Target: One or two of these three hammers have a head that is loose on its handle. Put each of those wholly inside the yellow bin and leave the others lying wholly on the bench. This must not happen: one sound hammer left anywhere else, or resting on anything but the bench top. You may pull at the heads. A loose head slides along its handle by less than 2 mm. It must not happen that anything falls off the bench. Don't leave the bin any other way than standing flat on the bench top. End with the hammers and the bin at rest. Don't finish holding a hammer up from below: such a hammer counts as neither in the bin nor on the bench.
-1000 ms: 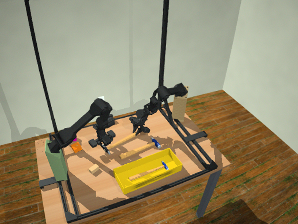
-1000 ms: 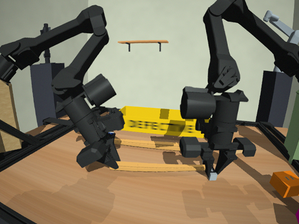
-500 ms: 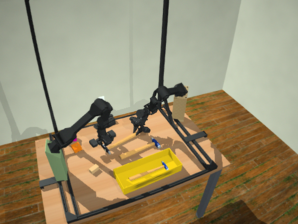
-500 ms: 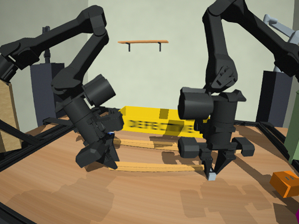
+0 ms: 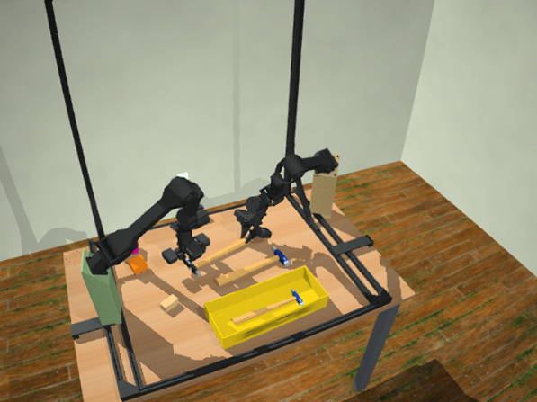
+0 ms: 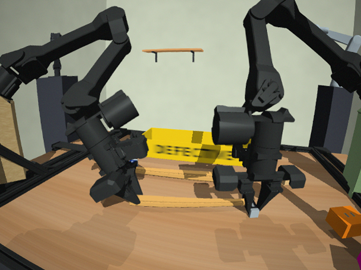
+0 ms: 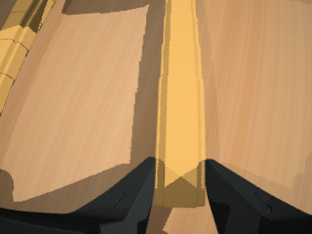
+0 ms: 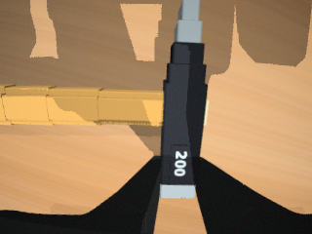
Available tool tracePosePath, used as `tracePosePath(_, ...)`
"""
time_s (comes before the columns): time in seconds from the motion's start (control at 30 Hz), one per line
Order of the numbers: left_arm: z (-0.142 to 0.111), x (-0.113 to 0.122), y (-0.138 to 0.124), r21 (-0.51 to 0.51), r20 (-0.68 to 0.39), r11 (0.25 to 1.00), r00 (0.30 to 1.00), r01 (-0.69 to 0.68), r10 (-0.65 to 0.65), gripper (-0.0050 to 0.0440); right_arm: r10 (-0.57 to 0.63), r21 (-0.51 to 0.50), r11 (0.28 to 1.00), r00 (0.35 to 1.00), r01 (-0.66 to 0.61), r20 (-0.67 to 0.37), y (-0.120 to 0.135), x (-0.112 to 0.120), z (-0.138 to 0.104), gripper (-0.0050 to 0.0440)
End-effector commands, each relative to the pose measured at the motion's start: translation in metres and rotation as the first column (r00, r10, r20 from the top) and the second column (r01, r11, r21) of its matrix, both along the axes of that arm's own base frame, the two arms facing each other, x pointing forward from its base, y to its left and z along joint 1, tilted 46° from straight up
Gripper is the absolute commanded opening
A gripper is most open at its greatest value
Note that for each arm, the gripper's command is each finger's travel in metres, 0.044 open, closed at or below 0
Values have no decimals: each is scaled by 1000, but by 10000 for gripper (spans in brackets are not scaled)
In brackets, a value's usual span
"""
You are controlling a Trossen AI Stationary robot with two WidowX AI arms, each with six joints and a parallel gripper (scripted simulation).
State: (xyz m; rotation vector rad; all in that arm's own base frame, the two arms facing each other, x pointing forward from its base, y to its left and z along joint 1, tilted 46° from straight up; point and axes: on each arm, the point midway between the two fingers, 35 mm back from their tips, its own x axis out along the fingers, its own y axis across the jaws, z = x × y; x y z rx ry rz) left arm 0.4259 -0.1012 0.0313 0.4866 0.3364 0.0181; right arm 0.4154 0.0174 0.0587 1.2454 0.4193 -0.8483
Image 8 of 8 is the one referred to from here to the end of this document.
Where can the hammer with wooden handle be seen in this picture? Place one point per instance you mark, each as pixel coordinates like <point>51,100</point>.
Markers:
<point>185,107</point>

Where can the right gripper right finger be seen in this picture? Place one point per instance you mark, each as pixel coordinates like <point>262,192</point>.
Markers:
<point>230,207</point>

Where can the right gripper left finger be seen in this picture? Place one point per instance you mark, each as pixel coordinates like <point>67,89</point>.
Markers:
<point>130,210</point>

